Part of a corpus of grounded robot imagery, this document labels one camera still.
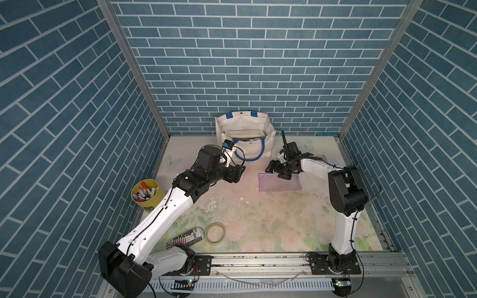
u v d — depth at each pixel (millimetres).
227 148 629
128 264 359
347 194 536
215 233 825
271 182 982
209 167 546
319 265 737
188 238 781
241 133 1019
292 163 757
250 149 959
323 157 1114
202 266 738
